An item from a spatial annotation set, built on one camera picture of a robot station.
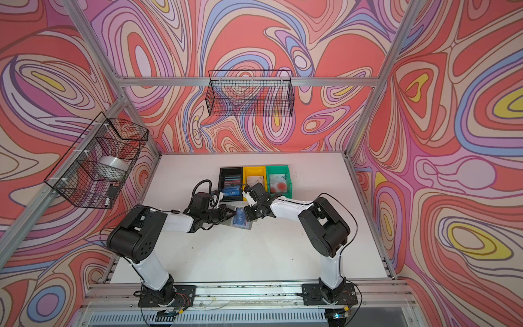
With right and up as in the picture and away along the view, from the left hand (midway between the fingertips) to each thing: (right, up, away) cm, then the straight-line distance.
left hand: (238, 212), depth 93 cm
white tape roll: (-43, +22, -19) cm, 52 cm away
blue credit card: (+1, -3, -1) cm, 4 cm away
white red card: (+19, +13, +12) cm, 26 cm away
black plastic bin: (-5, +13, +12) cm, 18 cm away
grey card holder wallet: (-4, -3, -3) cm, 6 cm away
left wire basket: (-51, +19, -19) cm, 58 cm away
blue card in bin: (-4, +9, +9) cm, 13 cm away
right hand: (+5, -3, +1) cm, 6 cm away
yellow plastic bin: (+7, +19, +15) cm, 25 cm away
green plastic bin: (+18, +20, +13) cm, 30 cm away
